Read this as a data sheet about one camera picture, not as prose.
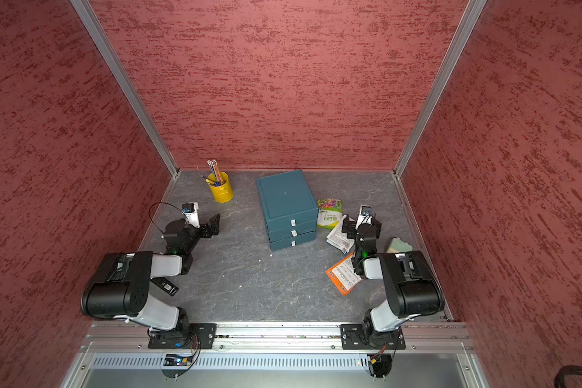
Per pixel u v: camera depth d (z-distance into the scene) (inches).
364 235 27.9
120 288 17.7
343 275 34.4
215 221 33.9
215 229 33.7
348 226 33.0
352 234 33.9
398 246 36.3
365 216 30.6
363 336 28.6
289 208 31.3
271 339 29.2
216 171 40.4
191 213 31.4
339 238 37.5
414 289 17.9
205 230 32.7
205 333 29.3
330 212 41.4
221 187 39.5
